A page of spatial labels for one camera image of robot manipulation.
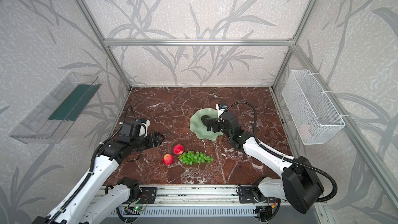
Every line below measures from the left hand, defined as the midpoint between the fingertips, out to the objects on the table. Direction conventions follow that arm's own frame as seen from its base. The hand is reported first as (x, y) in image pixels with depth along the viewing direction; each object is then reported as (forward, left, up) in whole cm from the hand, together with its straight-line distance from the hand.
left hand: (162, 134), depth 78 cm
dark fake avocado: (+17, -20, -12) cm, 29 cm away
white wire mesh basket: (-2, -66, +21) cm, 69 cm away
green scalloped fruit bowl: (+11, -18, -16) cm, 27 cm away
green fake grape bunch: (-8, -14, -11) cm, 20 cm away
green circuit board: (-30, +8, -15) cm, 34 cm away
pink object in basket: (0, -70, +6) cm, 71 cm away
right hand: (+12, -27, +2) cm, 29 cm away
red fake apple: (-3, -7, -11) cm, 13 cm away
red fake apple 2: (-9, -2, -11) cm, 14 cm away
